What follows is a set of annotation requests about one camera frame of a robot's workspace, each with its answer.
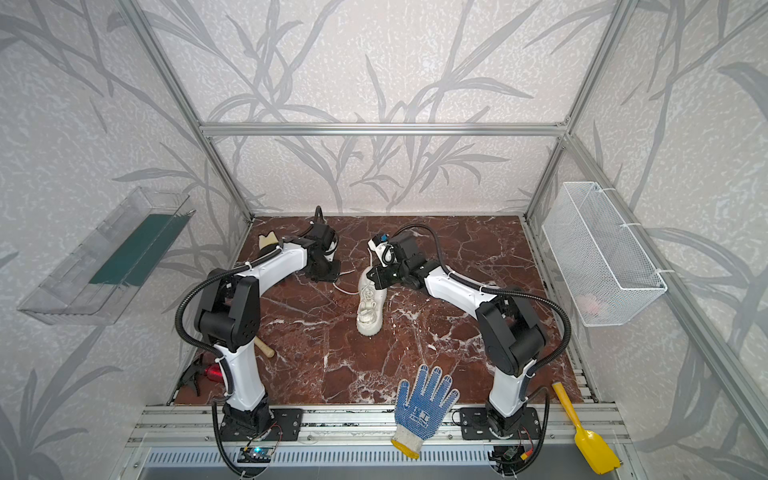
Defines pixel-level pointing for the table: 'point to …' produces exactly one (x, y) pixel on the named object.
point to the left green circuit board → (254, 455)
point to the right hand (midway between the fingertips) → (369, 266)
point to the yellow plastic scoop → (592, 447)
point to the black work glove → (267, 243)
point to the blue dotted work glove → (419, 417)
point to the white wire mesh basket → (609, 277)
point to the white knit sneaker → (371, 303)
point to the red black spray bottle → (214, 371)
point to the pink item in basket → (588, 303)
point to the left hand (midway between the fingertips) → (336, 266)
